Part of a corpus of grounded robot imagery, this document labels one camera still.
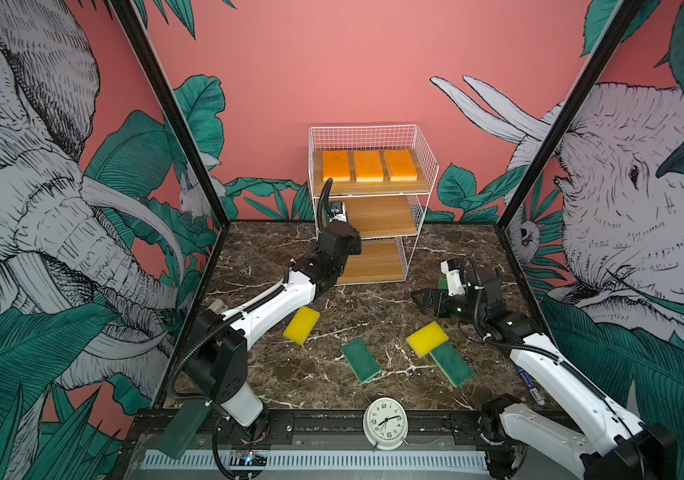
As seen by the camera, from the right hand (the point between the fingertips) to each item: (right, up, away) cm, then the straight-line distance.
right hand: (420, 291), depth 77 cm
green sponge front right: (+11, -22, +7) cm, 25 cm away
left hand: (-19, +19, +3) cm, 27 cm away
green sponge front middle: (-15, -20, +7) cm, 26 cm away
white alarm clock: (-10, -32, -5) cm, 33 cm away
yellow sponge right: (+5, -16, +12) cm, 20 cm away
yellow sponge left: (-34, -12, +15) cm, 39 cm away
